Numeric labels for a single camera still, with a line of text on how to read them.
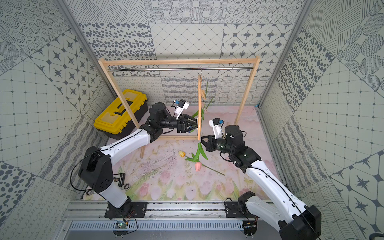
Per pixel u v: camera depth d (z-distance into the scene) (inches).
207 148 25.1
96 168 17.7
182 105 25.6
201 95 23.6
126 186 32.1
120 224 28.2
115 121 34.7
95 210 30.0
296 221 14.6
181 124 25.6
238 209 28.8
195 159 28.3
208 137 26.0
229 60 21.8
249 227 28.2
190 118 28.2
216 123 25.1
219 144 24.2
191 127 26.8
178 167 35.0
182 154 36.4
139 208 29.2
